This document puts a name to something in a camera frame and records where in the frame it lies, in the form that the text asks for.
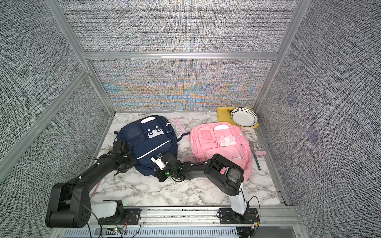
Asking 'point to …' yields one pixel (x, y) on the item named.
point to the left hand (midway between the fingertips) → (136, 160)
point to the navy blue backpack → (147, 137)
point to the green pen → (256, 161)
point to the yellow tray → (223, 115)
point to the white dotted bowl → (244, 117)
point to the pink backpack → (209, 139)
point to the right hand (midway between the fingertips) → (153, 171)
